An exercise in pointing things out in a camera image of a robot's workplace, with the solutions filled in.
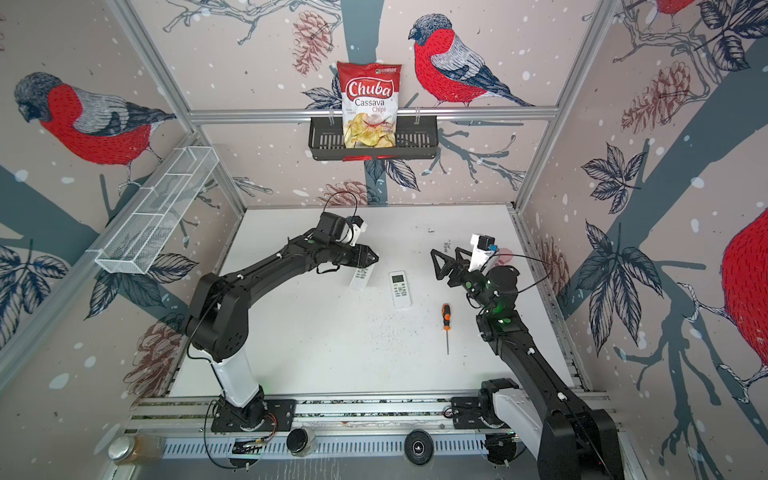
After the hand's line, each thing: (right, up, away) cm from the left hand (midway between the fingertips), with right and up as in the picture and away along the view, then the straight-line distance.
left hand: (372, 256), depth 88 cm
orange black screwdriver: (+23, -18, +2) cm, 29 cm away
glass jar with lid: (-49, -40, -24) cm, 68 cm away
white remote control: (+9, -11, +7) cm, 16 cm away
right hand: (+19, +1, -11) cm, 22 cm away
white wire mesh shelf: (-57, +13, -10) cm, 59 cm away
